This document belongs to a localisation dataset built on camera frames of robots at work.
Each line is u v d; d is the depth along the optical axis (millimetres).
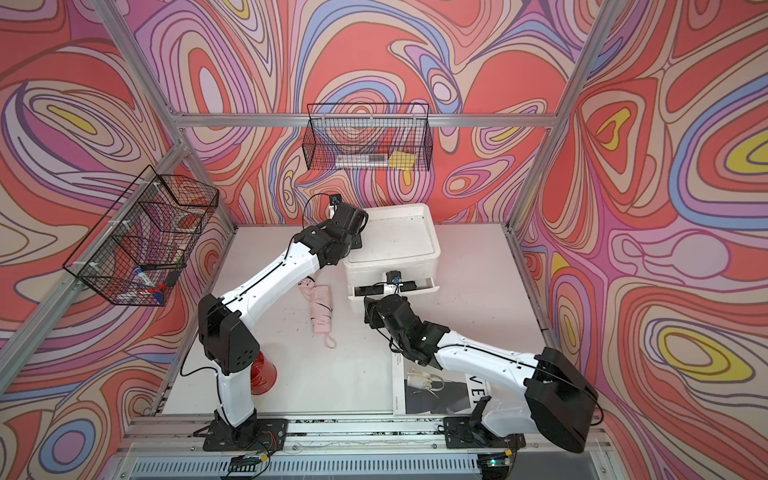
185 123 892
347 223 632
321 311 917
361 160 822
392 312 585
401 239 842
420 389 769
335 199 719
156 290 643
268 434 731
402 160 907
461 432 726
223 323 496
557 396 410
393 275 693
